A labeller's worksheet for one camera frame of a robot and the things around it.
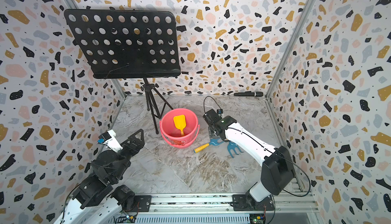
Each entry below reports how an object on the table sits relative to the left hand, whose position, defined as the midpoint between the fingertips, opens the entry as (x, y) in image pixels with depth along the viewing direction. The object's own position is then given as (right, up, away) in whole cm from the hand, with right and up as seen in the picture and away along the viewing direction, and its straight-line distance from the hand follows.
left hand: (140, 134), depth 68 cm
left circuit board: (-8, -40, +4) cm, 41 cm away
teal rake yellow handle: (+34, -9, +27) cm, 44 cm away
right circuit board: (+53, -41, +4) cm, 67 cm away
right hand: (+38, -2, +17) cm, 42 cm away
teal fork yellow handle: (+46, -12, +28) cm, 55 cm away
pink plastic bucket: (+11, -2, +12) cm, 17 cm away
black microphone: (+65, +24, +58) cm, 90 cm away
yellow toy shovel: (+14, +3, +27) cm, 31 cm away
